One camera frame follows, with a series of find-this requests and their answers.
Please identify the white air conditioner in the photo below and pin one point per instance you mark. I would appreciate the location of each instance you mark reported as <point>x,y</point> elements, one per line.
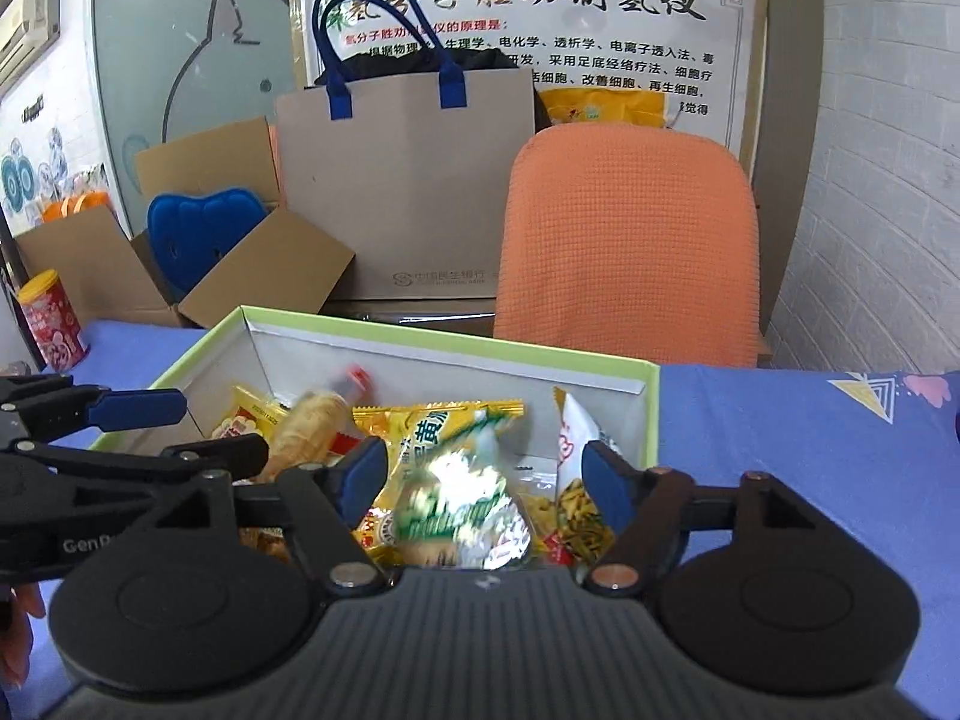
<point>30,30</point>

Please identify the yellow plastic bag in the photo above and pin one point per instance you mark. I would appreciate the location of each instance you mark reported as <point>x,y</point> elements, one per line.
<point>600,106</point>

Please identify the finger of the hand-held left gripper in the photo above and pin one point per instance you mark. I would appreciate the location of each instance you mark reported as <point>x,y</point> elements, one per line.
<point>112,465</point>
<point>139,409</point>

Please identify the person's left hand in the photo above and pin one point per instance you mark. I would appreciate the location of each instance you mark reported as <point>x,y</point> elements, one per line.
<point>19,615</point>

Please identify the blue printed tablecloth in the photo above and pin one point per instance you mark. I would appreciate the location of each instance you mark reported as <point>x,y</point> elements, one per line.
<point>750,427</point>

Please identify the clear peanut snack packet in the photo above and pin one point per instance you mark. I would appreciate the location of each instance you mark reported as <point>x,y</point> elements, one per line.
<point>307,420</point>

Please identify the orange chair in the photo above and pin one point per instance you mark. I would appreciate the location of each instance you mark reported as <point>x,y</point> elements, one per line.
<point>630,240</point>

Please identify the red snack canister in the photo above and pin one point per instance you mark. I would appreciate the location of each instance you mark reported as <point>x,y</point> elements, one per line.
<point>49,322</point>

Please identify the green foil snack packet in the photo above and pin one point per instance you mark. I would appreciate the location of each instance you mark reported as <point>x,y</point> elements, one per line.
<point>457,517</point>

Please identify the open cardboard box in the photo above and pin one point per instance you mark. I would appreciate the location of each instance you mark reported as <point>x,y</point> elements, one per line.
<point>262,270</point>

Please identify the blue cushion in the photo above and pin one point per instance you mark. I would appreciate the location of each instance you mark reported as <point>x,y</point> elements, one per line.
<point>202,232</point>

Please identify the cat outline window decal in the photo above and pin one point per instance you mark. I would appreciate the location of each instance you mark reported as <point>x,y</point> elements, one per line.
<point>217,52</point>

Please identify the white wall poster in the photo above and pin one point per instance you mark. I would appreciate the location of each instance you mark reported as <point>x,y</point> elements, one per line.
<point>600,37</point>

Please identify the yellow strips snack packet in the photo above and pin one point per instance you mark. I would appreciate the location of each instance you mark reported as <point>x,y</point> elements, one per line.
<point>577,514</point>

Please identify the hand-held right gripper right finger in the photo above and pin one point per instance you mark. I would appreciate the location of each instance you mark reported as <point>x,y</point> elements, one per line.
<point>604,487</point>

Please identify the yellow chips packet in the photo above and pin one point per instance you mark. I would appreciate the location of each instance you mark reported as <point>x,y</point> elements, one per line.
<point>435,427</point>

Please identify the white snack packet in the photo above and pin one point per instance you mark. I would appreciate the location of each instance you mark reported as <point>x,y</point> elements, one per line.
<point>574,427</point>

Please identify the blue plate wall decoration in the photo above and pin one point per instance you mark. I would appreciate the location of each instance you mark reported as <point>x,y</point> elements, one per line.
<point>30,172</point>

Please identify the orange basket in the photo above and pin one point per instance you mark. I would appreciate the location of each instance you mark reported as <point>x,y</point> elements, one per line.
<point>75,204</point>

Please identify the yellow biscuit packet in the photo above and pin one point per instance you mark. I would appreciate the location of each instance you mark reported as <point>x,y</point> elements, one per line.
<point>244,420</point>

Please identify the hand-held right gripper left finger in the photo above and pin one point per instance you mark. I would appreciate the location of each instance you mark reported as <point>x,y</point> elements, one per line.
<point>364,480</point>

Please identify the green cardboard box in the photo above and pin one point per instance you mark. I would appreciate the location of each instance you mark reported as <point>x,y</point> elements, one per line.
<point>652,420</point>

